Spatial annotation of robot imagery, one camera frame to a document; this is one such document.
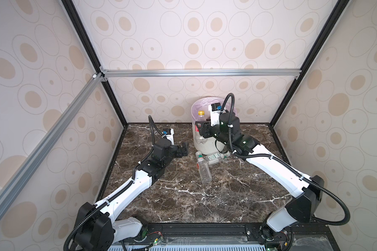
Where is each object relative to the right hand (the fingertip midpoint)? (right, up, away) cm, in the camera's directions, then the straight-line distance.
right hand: (202, 120), depth 72 cm
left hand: (-7, -9, +5) cm, 13 cm away
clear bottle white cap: (+3, -26, +23) cm, 35 cm away
